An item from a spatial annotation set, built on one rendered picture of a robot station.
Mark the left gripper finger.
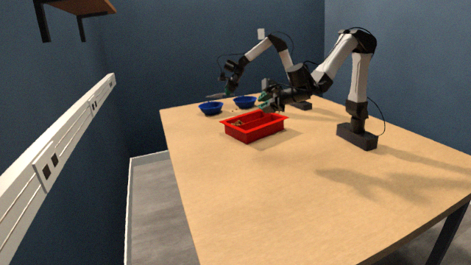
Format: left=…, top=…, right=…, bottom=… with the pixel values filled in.
left=258, top=91, right=271, bottom=102
left=258, top=100, right=269, bottom=112

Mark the blue bowl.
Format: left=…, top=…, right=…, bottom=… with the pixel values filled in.
left=198, top=102, right=224, bottom=115
left=233, top=96, right=257, bottom=109

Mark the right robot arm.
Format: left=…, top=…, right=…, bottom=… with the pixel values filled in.
left=218, top=34, right=312, bottom=107

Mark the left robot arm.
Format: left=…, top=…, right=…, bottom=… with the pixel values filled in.
left=262, top=29, right=379, bottom=142

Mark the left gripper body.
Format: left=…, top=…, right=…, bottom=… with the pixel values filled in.
left=262, top=85, right=296, bottom=113

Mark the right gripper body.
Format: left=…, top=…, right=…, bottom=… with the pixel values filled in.
left=226, top=74, right=240, bottom=93

